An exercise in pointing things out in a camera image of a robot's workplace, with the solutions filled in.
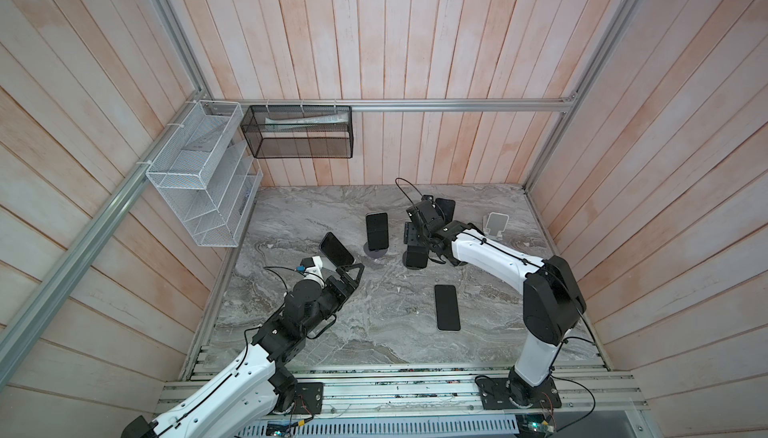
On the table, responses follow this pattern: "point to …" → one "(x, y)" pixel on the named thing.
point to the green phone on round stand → (377, 231)
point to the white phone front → (447, 307)
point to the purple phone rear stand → (447, 207)
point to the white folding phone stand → (496, 225)
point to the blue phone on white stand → (335, 251)
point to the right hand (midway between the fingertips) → (414, 231)
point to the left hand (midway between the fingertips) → (360, 280)
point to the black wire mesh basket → (299, 131)
